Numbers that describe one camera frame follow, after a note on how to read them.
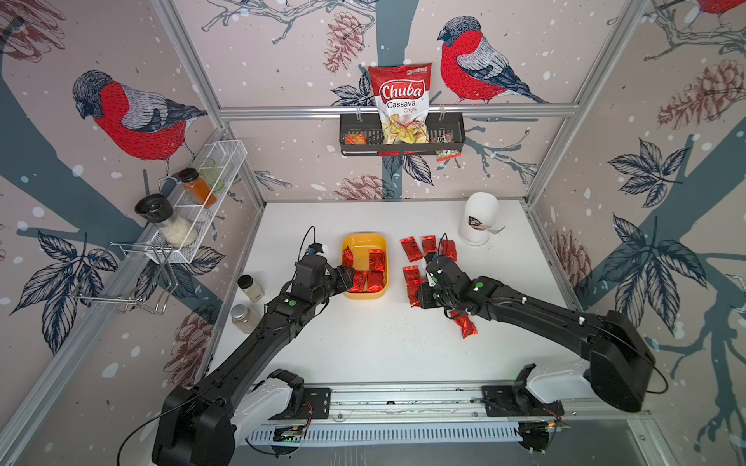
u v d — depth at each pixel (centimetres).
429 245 105
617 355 40
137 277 60
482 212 104
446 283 64
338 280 71
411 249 105
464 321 84
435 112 91
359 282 95
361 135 93
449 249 103
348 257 98
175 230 66
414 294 86
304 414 72
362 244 104
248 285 87
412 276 95
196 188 72
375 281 95
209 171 77
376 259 100
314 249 73
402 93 81
